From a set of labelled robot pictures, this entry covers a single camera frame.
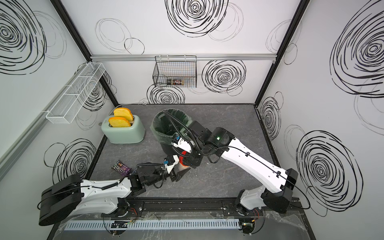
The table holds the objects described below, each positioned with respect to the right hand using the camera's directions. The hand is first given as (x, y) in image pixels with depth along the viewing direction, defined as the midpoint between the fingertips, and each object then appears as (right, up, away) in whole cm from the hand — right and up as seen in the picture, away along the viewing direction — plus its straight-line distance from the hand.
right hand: (188, 156), depth 66 cm
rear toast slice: (-40, +21, +22) cm, 50 cm away
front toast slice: (-40, +15, +18) cm, 46 cm away
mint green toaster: (-34, +8, +23) cm, 42 cm away
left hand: (-1, -4, +5) cm, 7 cm away
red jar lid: (-2, +2, -10) cm, 10 cm away
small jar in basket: (-9, +39, +23) cm, 46 cm away
